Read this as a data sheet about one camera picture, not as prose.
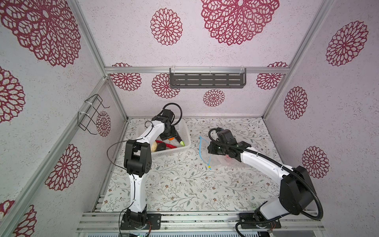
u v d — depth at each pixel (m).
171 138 0.93
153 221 0.74
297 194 0.43
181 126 1.04
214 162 0.97
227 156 0.65
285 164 0.74
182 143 1.02
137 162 0.55
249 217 0.77
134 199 0.61
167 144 1.00
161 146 0.96
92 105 0.78
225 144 0.65
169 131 0.80
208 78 0.94
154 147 0.97
